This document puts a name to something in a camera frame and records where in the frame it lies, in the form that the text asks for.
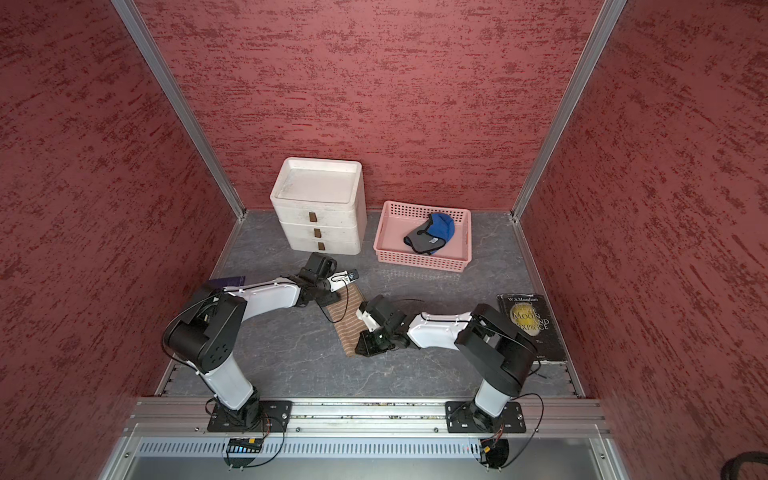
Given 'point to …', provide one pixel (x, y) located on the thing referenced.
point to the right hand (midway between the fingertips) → (361, 354)
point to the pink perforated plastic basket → (400, 219)
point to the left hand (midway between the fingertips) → (329, 284)
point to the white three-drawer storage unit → (321, 204)
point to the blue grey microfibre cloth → (432, 236)
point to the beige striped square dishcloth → (350, 329)
